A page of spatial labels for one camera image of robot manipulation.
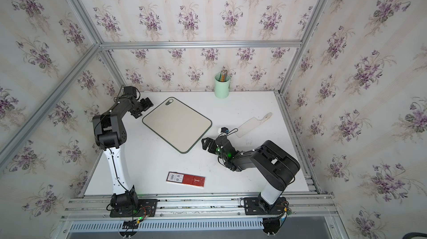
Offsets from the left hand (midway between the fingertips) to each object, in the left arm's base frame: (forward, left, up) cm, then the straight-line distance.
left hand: (148, 107), depth 108 cm
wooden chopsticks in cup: (+16, -50, +15) cm, 55 cm away
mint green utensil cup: (+13, -49, +5) cm, 51 cm away
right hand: (-27, -40, +1) cm, 48 cm away
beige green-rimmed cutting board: (-9, -20, -6) cm, 23 cm away
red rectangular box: (-45, -30, -1) cm, 54 cm away
